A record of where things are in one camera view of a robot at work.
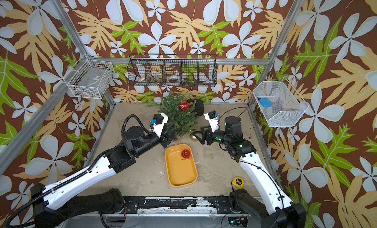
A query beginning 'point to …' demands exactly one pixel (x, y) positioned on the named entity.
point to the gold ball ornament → (193, 137)
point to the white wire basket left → (93, 80)
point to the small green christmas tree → (185, 121)
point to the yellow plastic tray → (182, 172)
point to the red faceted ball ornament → (184, 105)
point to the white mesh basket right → (287, 107)
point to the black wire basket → (195, 70)
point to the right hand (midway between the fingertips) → (197, 130)
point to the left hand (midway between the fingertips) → (175, 123)
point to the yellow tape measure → (238, 182)
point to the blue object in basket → (265, 102)
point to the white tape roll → (174, 78)
